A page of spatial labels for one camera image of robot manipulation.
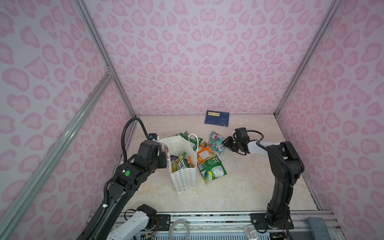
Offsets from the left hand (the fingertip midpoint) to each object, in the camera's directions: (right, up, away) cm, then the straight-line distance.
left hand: (162, 152), depth 70 cm
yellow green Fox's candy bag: (+7, -7, +8) cm, 13 cm away
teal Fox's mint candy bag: (+29, +3, +31) cm, 42 cm away
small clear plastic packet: (+41, -36, -2) cm, 54 cm away
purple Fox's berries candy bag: (+2, -6, +18) cm, 19 cm away
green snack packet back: (+14, +2, +31) cm, 34 cm away
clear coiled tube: (+8, -36, +6) cm, 37 cm away
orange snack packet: (+21, -4, +25) cm, 33 cm away
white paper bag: (+11, -14, +3) cm, 18 cm away
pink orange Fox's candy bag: (+12, -7, +10) cm, 17 cm away
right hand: (+34, +2, +30) cm, 46 cm away
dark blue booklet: (+32, +19, +49) cm, 61 cm away
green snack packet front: (+25, -13, +18) cm, 33 cm away
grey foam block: (+72, -35, -1) cm, 80 cm away
